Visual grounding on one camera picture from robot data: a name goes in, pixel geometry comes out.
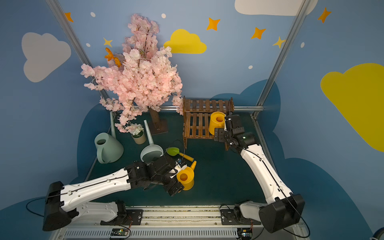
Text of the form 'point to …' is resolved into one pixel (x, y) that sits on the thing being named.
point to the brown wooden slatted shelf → (196, 116)
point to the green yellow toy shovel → (173, 151)
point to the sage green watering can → (109, 148)
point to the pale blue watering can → (152, 152)
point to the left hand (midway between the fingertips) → (179, 178)
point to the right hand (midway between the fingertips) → (226, 130)
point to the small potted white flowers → (137, 134)
